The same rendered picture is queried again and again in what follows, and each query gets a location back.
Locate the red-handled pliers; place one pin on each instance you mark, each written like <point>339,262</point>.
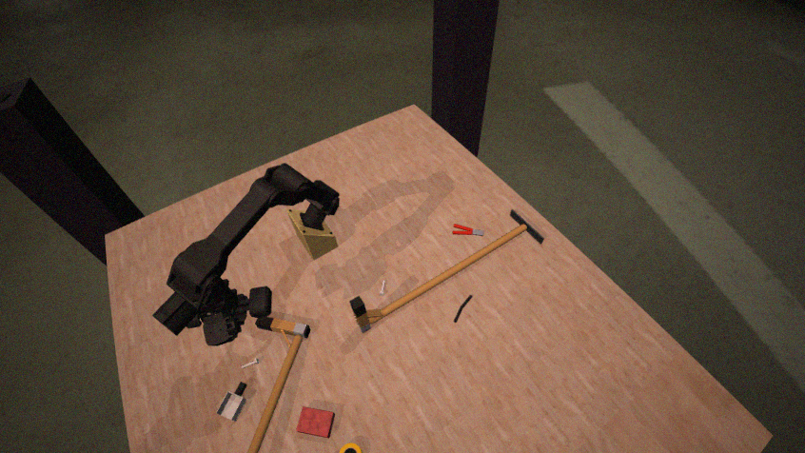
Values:
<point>468,232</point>

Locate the red flat block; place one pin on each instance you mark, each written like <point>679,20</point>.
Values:
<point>315,422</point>

